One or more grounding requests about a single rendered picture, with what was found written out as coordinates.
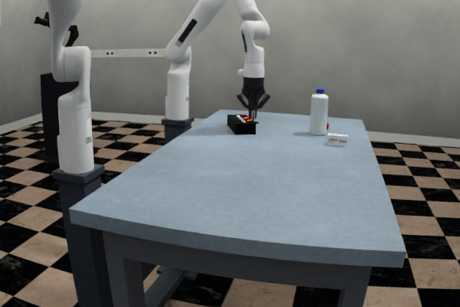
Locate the white bottle with blue cap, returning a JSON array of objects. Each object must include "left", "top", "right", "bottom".
[{"left": 309, "top": 88, "right": 328, "bottom": 136}]

